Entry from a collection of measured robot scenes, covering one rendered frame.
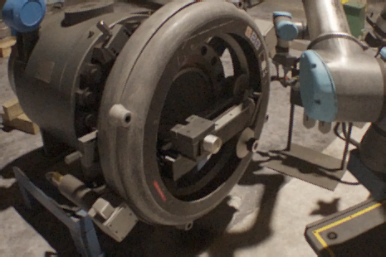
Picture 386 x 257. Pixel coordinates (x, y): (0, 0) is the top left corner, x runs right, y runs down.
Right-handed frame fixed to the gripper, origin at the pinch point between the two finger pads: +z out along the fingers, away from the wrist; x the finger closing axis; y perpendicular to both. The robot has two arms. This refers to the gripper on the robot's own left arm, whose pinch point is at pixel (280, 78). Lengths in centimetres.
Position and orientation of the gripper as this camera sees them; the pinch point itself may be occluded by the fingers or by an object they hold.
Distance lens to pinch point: 188.3
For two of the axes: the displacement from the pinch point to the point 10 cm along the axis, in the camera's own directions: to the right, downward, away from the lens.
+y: 9.2, -2.1, 3.4
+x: -4.0, -4.3, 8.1
